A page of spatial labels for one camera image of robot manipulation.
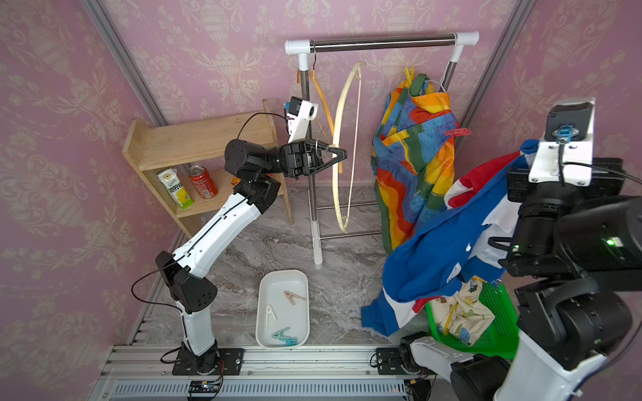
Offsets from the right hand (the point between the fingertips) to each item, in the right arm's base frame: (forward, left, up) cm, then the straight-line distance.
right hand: (580, 135), depth 33 cm
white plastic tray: (+1, +50, -66) cm, 83 cm away
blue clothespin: (-9, +47, -65) cm, 81 cm away
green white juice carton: (+30, +81, -35) cm, 93 cm away
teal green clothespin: (-7, +51, -65) cm, 82 cm away
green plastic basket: (-11, -18, -66) cm, 69 cm away
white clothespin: (+1, +55, -65) cm, 85 cm away
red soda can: (+34, +74, -35) cm, 89 cm away
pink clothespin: (+6, +48, -66) cm, 82 cm away
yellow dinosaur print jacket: (-4, -7, -62) cm, 63 cm away
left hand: (+9, +31, -11) cm, 34 cm away
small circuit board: (-19, +71, -68) cm, 100 cm away
